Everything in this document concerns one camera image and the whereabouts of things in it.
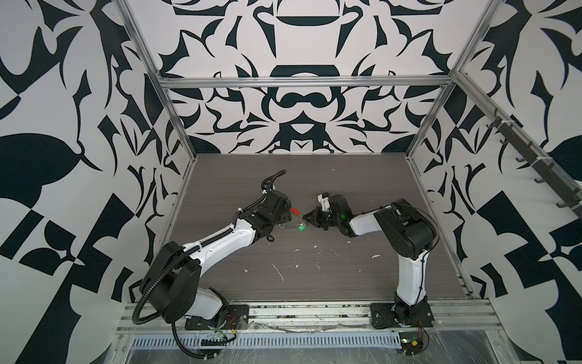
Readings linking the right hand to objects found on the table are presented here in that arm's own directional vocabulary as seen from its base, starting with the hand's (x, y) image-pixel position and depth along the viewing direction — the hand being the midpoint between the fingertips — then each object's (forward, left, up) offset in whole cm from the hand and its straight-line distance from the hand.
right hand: (303, 216), depth 95 cm
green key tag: (-4, +1, -2) cm, 5 cm away
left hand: (-1, +8, +11) cm, 13 cm away
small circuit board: (-43, -32, -4) cm, 53 cm away
